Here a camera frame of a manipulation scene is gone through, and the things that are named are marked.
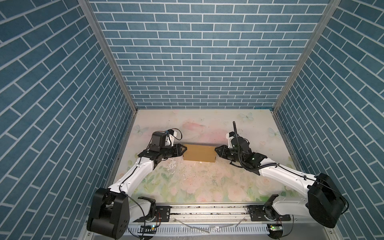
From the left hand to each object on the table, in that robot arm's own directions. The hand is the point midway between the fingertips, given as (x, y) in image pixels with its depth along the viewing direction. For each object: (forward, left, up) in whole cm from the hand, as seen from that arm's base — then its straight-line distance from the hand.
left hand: (184, 149), depth 83 cm
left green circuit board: (-35, +18, -16) cm, 43 cm away
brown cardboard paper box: (-4, -8, +3) cm, 10 cm away
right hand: (0, -16, +1) cm, 16 cm away
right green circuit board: (-36, -46, -16) cm, 61 cm away
